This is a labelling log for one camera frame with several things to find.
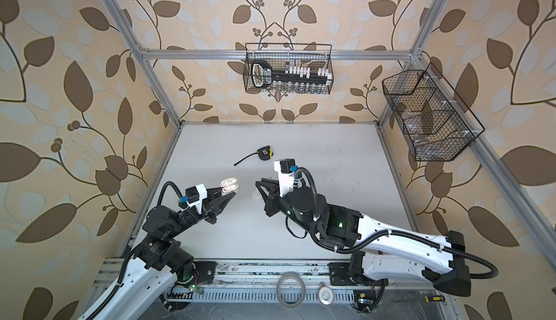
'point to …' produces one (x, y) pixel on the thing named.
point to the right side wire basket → (436, 124)
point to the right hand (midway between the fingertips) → (258, 184)
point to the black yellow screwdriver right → (435, 298)
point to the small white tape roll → (326, 295)
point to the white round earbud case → (256, 195)
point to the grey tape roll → (281, 278)
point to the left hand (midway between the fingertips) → (232, 190)
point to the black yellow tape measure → (263, 153)
